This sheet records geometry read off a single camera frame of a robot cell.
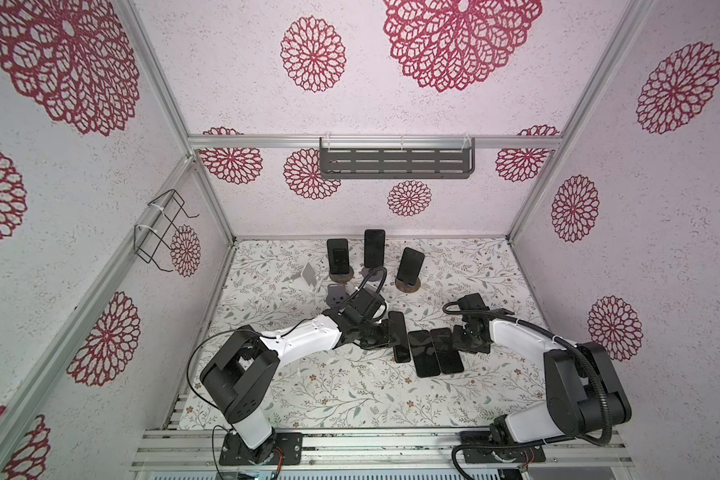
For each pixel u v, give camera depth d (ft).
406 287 3.39
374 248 3.37
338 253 3.49
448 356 2.92
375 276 3.62
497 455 2.35
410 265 3.18
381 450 2.48
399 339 2.67
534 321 3.20
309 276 3.37
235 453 2.39
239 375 1.47
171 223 2.65
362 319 2.21
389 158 3.11
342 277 3.58
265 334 1.62
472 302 2.59
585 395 1.67
